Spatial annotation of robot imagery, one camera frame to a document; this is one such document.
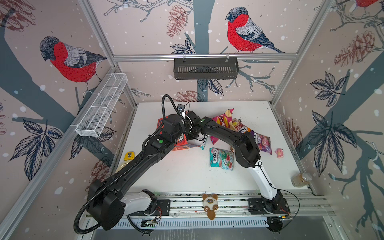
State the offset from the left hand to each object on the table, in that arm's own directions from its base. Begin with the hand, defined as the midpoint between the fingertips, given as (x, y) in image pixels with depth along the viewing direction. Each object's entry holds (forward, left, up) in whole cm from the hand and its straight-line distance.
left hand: (186, 117), depth 76 cm
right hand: (0, +4, -23) cm, 23 cm away
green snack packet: (-12, -21, -24) cm, 34 cm away
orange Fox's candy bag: (+11, -36, -24) cm, 44 cm away
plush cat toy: (-35, -12, -26) cm, 46 cm away
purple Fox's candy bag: (-2, -48, -24) cm, 54 cm away
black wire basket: (+44, -13, +1) cm, 46 cm away
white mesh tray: (+1, +45, +2) cm, 45 cm away
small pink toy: (-8, -57, -26) cm, 63 cm away
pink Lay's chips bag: (+11, -24, -16) cm, 31 cm away
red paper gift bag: (-10, +2, -11) cm, 15 cm away
